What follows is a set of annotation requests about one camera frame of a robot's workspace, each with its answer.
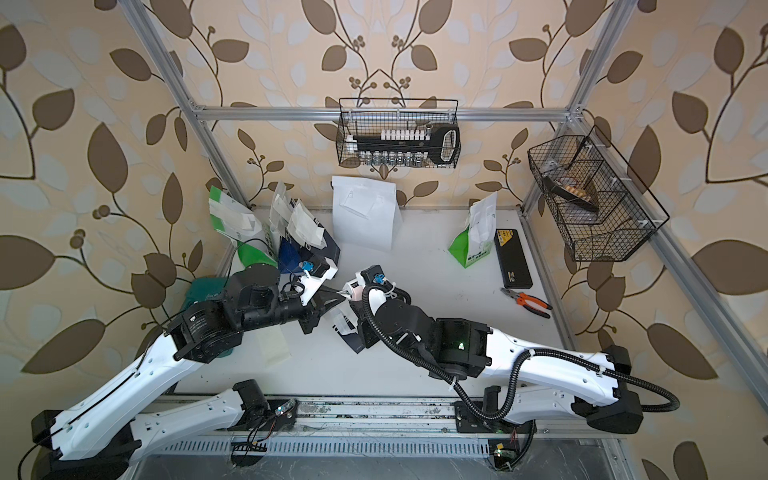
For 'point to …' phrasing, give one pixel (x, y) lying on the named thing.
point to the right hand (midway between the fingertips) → (354, 303)
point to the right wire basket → (596, 213)
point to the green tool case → (201, 287)
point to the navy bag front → (330, 250)
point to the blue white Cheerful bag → (280, 220)
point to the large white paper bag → (366, 212)
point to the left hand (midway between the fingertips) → (338, 290)
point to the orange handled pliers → (522, 299)
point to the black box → (513, 264)
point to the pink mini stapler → (356, 289)
